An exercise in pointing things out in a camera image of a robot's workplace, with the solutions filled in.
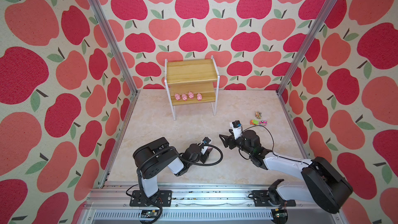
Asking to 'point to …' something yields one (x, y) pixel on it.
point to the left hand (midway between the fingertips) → (212, 148)
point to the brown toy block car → (258, 114)
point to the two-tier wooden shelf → (192, 82)
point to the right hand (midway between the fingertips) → (228, 131)
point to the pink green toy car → (263, 123)
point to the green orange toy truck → (253, 122)
